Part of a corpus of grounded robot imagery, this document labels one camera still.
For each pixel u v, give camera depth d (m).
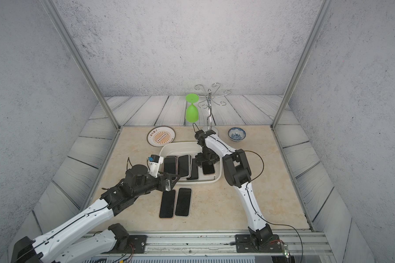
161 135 1.15
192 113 0.96
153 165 0.68
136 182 0.56
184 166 0.96
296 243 0.75
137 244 0.73
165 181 0.66
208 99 0.94
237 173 0.62
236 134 1.15
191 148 0.99
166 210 0.83
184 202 0.88
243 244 0.73
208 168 0.99
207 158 0.88
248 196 0.63
